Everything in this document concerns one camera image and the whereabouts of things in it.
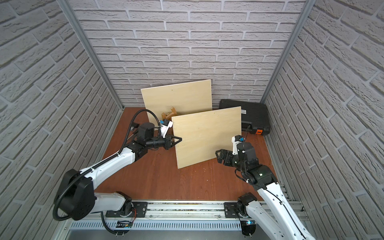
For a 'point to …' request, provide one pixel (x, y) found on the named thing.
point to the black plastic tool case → (255, 115)
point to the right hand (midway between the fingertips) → (224, 153)
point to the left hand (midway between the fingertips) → (182, 139)
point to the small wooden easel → (169, 115)
